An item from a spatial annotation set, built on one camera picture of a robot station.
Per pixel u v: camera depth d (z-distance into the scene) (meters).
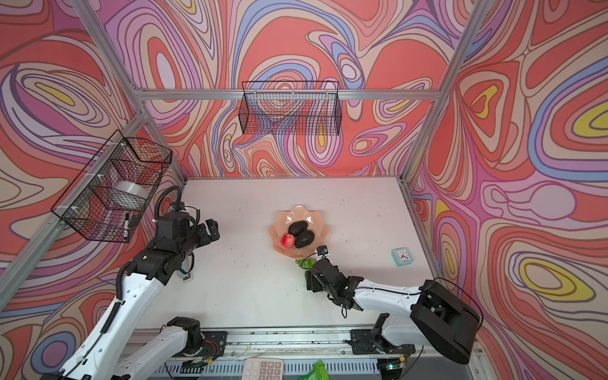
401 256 0.91
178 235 0.58
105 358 0.39
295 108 0.96
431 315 0.44
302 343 0.75
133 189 0.74
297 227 0.96
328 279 0.65
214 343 0.73
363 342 0.73
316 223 0.99
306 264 0.88
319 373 0.68
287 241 0.91
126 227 0.72
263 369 0.69
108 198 0.74
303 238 0.92
